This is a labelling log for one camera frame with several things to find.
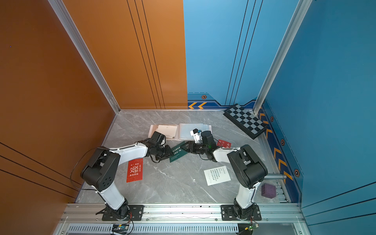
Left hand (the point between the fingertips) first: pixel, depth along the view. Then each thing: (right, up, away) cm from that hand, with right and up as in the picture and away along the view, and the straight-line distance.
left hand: (174, 153), depth 94 cm
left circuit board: (-24, -33, -22) cm, 46 cm away
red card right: (+32, +5, +6) cm, 33 cm away
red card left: (-23, -10, -7) cm, 26 cm away
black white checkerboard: (+52, +21, +15) cm, 58 cm away
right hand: (+6, +4, -6) cm, 10 cm away
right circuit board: (+40, -31, -24) cm, 56 cm away
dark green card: (+2, +1, -1) cm, 3 cm away
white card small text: (+27, -12, -7) cm, 30 cm away
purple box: (+52, -16, -18) cm, 57 cm away
